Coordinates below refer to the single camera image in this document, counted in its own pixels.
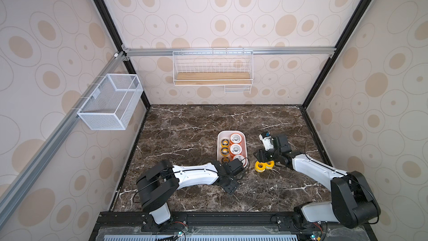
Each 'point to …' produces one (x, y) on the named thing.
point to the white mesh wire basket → (110, 105)
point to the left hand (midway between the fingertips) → (233, 185)
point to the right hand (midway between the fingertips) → (257, 153)
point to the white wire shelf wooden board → (233, 70)
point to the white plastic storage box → (223, 134)
